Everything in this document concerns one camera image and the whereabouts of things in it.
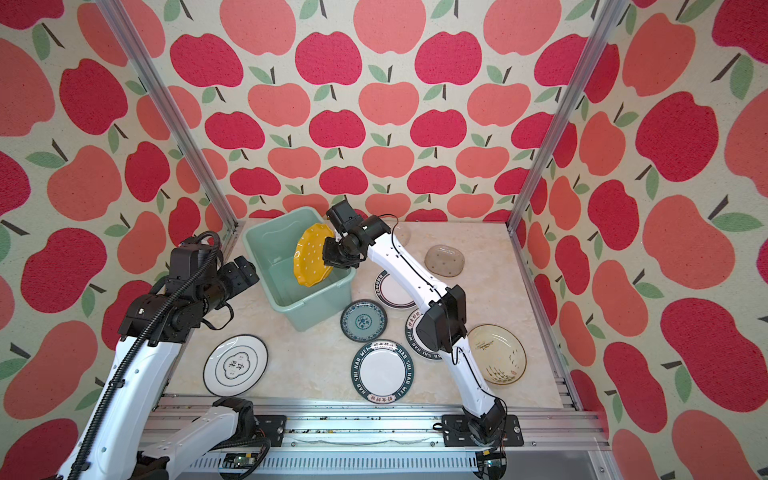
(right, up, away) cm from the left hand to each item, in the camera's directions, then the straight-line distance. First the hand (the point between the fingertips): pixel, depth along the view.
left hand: (248, 274), depth 69 cm
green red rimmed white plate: (+35, -10, +35) cm, 50 cm away
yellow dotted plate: (+9, +4, +21) cm, 23 cm away
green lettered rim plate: (+42, -22, +20) cm, 51 cm away
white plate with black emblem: (-11, -27, +15) cm, 33 cm away
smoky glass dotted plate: (+55, +2, +40) cm, 68 cm away
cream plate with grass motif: (+67, -25, +17) cm, 73 cm away
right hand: (+17, +3, +14) cm, 22 cm away
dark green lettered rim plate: (+32, -29, +15) cm, 46 cm away
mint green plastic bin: (-5, +7, +28) cm, 29 cm away
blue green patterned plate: (+26, -17, +24) cm, 39 cm away
